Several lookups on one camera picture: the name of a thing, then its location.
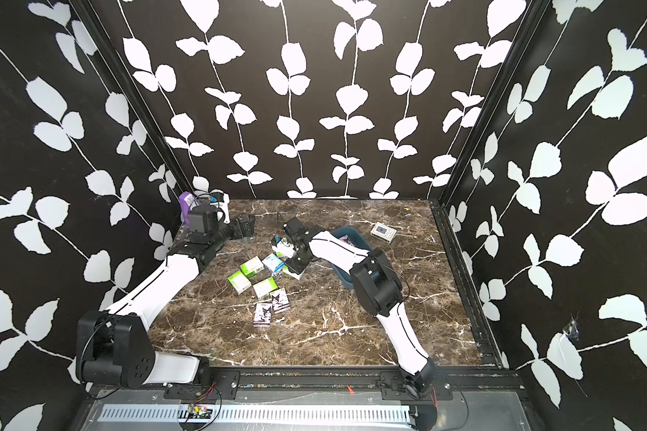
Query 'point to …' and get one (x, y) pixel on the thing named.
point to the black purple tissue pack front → (262, 314)
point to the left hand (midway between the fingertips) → (243, 214)
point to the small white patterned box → (383, 232)
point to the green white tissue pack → (286, 270)
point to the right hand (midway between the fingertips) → (291, 261)
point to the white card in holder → (190, 201)
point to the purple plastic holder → (185, 209)
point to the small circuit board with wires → (198, 411)
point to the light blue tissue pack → (273, 262)
